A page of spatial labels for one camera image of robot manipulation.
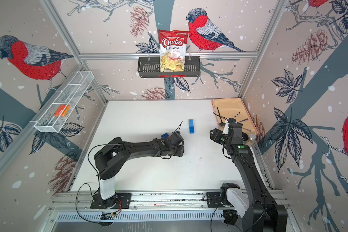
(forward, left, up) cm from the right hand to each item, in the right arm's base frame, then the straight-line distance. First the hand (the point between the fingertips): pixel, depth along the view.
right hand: (214, 131), depth 83 cm
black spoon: (+17, -10, -15) cm, 24 cm away
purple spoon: (+20, -27, -14) cm, 36 cm away
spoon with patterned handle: (+26, -23, -15) cm, 37 cm away
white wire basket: (+13, +85, +16) cm, 88 cm away
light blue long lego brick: (+12, +12, -12) cm, 21 cm away
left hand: (-6, +17, -13) cm, 22 cm away
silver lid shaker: (-2, -23, -4) cm, 23 cm away
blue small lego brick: (+3, +30, -12) cm, 33 cm away
